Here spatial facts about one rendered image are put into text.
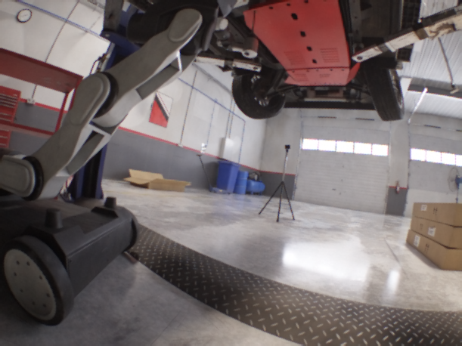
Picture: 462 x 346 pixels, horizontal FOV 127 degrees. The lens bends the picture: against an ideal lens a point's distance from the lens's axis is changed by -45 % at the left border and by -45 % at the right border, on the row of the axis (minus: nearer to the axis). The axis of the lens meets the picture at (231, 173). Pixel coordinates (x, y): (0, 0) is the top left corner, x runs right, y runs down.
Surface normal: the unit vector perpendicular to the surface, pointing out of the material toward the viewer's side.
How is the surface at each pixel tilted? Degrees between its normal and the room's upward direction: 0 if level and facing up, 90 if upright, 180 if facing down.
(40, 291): 90
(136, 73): 90
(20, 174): 90
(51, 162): 90
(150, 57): 105
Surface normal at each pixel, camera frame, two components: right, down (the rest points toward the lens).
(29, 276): 0.14, -0.03
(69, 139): -0.06, 0.36
